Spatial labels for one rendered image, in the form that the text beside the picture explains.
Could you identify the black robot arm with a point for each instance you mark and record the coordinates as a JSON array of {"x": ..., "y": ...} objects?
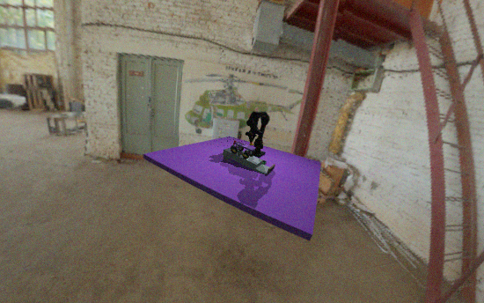
[{"x": 253, "y": 121}]

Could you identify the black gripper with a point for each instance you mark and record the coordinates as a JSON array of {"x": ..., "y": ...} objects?
[{"x": 251, "y": 134}]

